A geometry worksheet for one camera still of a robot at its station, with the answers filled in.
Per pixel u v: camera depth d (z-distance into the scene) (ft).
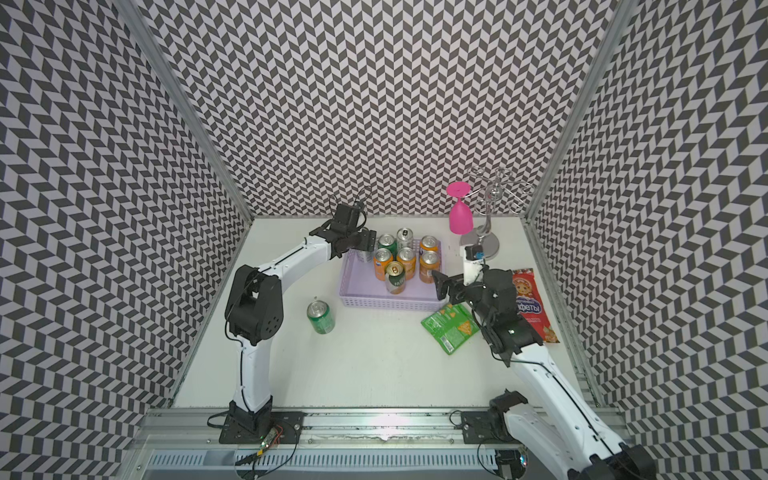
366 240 2.91
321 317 2.68
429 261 3.08
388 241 3.19
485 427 2.38
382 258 3.09
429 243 3.16
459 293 2.26
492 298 1.78
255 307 1.75
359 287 3.19
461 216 3.16
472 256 2.07
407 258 3.12
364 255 3.34
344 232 2.52
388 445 2.33
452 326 2.90
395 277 2.94
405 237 3.18
